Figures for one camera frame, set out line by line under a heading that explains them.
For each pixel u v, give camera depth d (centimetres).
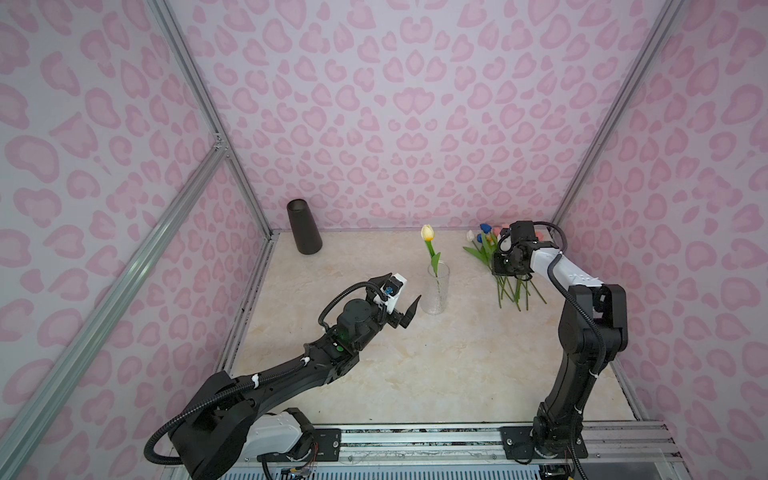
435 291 90
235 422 40
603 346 49
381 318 63
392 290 63
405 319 70
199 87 80
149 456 38
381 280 71
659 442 75
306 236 112
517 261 75
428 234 78
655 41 73
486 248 107
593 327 52
